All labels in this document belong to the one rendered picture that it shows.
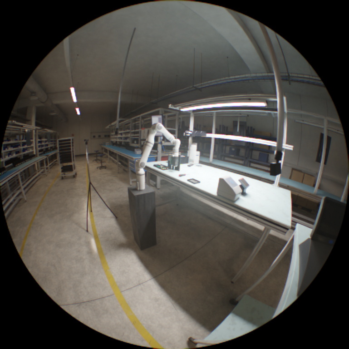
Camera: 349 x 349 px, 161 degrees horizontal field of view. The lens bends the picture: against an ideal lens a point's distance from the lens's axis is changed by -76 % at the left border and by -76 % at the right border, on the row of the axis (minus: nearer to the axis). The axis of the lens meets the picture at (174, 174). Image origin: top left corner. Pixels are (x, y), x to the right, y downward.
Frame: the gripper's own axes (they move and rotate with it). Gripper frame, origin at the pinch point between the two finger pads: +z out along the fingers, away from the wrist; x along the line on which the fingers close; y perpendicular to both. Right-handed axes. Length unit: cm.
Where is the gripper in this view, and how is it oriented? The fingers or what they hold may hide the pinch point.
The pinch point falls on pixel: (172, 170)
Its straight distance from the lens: 153.3
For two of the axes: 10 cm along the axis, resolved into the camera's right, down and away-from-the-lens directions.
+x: -6.0, -2.6, 7.6
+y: 8.0, -1.2, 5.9
